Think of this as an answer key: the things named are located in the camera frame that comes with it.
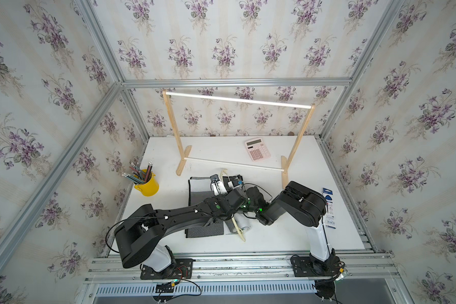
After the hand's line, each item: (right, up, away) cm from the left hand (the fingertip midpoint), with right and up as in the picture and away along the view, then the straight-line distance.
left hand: (230, 196), depth 86 cm
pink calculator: (+16, +22, +25) cm, 37 cm away
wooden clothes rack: (+30, +15, +16) cm, 37 cm away
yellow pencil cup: (-39, +3, +3) cm, 39 cm away
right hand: (-5, -4, +2) cm, 7 cm away
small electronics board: (-25, -32, -14) cm, 43 cm away
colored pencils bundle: (-44, +10, 0) cm, 45 cm away
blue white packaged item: (+46, -10, 0) cm, 47 cm away
